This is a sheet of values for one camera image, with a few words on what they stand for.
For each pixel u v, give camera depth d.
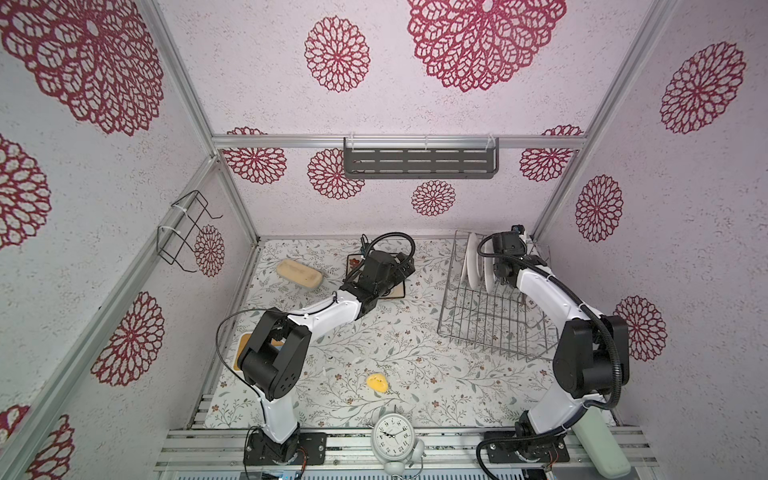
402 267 0.80
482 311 0.98
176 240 0.75
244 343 0.50
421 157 0.93
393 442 0.72
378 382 0.82
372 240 0.68
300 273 1.06
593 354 0.47
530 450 0.67
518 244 0.71
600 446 0.73
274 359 0.47
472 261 0.94
